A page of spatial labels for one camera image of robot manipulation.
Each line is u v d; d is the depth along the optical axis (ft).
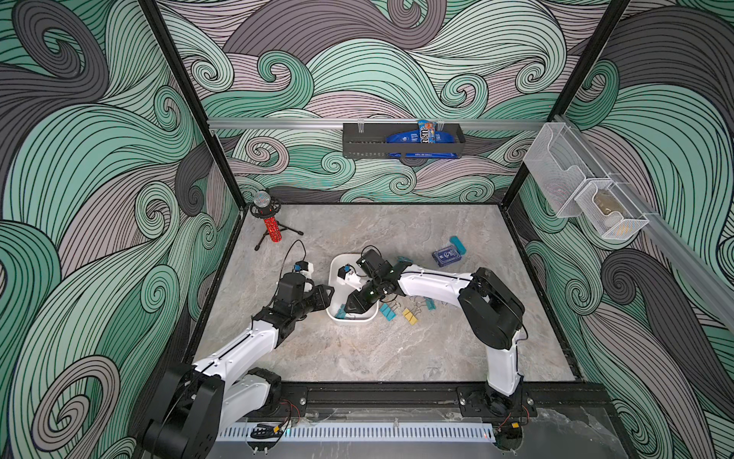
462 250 3.40
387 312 2.88
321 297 2.49
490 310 1.66
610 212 2.11
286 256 3.50
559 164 2.55
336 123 3.09
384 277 2.30
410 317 2.87
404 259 3.37
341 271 2.69
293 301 2.17
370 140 3.15
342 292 3.10
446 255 3.33
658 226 1.97
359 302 2.53
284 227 3.57
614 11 2.33
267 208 2.89
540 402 2.43
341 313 2.87
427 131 2.95
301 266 2.55
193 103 2.89
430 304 2.97
